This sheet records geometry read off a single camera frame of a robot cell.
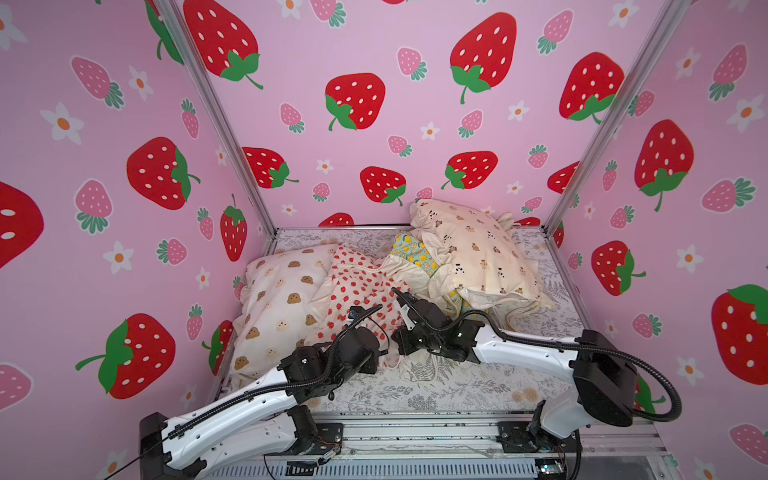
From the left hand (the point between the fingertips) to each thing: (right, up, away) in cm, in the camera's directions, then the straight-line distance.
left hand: (379, 348), depth 74 cm
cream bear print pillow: (-29, +10, +12) cm, 33 cm away
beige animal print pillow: (+30, +24, +16) cm, 42 cm away
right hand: (+2, 0, +5) cm, 5 cm away
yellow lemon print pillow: (+10, +21, +12) cm, 26 cm away
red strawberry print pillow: (-9, +16, +12) cm, 22 cm away
